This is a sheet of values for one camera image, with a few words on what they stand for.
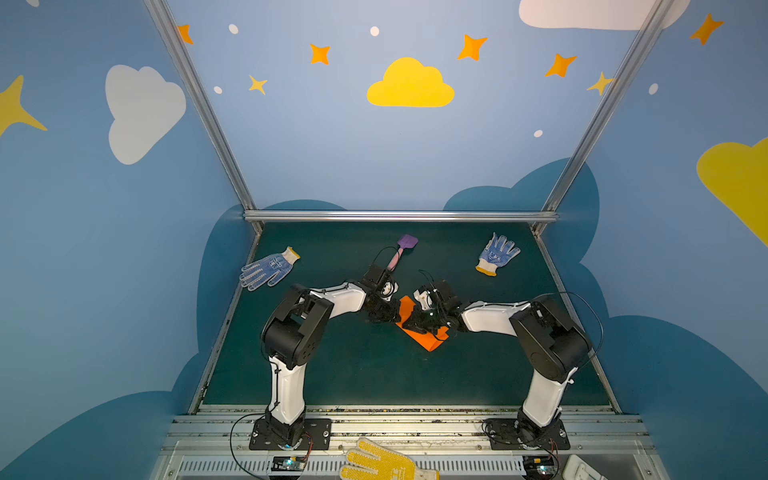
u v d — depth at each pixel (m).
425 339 0.88
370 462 0.70
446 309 0.76
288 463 0.72
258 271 1.07
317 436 0.76
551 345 0.50
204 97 0.84
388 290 0.91
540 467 0.72
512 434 0.75
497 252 1.14
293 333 0.51
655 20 0.70
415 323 0.83
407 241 1.17
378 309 0.84
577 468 0.69
